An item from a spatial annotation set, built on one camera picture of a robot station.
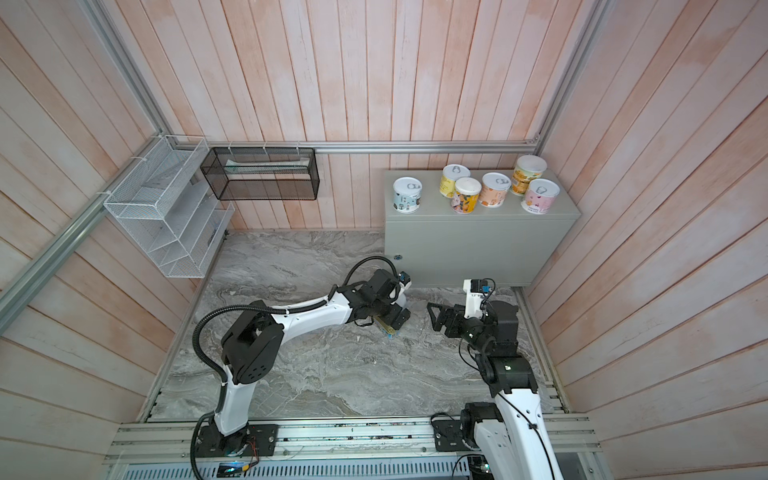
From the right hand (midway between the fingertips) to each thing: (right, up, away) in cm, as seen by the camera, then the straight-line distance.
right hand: (442, 305), depth 76 cm
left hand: (-11, -4, +14) cm, 19 cm away
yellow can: (-14, -9, +12) cm, 20 cm away
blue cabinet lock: (-11, +12, +14) cm, 22 cm away
